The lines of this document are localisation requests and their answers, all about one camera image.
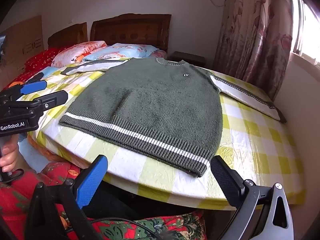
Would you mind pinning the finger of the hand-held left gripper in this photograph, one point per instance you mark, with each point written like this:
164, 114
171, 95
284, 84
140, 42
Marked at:
33, 87
52, 99

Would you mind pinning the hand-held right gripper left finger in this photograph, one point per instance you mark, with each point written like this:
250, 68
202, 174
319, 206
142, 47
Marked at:
92, 180

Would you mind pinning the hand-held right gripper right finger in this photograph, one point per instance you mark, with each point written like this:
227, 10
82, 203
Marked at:
225, 180

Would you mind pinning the green knitted sweater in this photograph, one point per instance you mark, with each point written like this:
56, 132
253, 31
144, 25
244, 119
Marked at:
155, 100

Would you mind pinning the person's left forearm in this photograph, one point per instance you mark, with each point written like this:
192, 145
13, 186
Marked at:
15, 202

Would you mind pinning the person's left hand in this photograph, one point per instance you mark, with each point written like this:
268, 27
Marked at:
10, 156

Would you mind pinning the small dark blue object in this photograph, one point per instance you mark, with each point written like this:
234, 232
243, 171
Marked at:
35, 78

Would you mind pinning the red patterned quilt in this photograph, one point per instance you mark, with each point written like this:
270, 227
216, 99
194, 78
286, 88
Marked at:
37, 57

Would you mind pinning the yellow white checked bed sheet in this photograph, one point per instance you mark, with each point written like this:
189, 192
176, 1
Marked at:
252, 145

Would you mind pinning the brown cardboard box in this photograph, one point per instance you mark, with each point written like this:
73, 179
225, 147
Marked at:
22, 37

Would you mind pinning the pink floral pillow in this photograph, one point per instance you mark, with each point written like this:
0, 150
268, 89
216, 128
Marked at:
72, 52

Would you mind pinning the small wooden headboard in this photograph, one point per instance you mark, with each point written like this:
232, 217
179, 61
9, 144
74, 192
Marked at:
67, 35

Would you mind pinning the person's red floral jacket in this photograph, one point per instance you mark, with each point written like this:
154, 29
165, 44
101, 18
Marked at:
175, 226

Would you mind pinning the light blue floral pillow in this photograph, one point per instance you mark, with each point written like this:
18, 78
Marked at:
125, 50

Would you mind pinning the large wooden headboard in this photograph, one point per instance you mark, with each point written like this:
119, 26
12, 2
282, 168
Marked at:
130, 28

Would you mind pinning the dark wooden nightstand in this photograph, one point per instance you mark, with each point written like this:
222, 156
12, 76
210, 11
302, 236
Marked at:
186, 58

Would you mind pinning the pink floral curtain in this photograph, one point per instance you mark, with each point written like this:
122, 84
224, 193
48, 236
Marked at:
252, 35

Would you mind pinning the window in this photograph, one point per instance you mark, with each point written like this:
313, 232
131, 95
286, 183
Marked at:
307, 37

